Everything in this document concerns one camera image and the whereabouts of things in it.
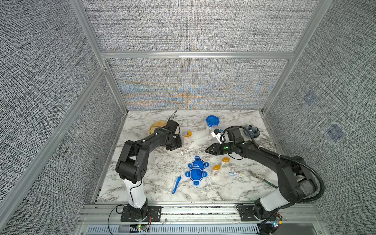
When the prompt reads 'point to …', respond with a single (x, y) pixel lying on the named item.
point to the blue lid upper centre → (198, 163)
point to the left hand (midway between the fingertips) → (183, 144)
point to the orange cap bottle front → (216, 168)
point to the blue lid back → (212, 120)
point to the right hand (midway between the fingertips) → (207, 147)
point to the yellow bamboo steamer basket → (156, 124)
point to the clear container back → (210, 129)
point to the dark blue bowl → (253, 130)
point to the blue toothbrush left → (178, 180)
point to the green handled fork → (256, 176)
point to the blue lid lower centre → (196, 175)
